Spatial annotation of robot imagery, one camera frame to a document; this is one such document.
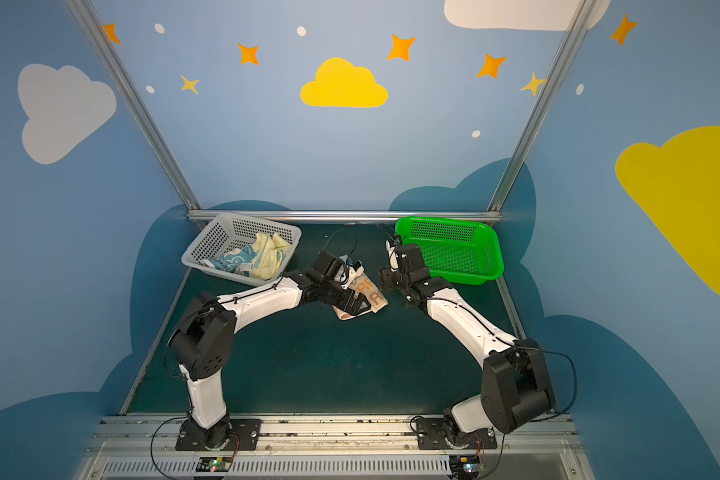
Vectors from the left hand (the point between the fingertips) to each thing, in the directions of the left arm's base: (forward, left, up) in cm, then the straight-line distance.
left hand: (362, 299), depth 89 cm
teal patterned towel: (+18, +45, -4) cm, 49 cm away
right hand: (+7, -9, +8) cm, 14 cm away
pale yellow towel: (+19, +32, 0) cm, 37 cm away
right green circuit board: (-40, -25, -10) cm, 49 cm away
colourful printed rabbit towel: (+6, -3, -6) cm, 9 cm away
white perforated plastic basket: (+33, +52, -5) cm, 62 cm away
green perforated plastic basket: (+28, -39, -9) cm, 49 cm away
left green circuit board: (-41, +35, -9) cm, 55 cm away
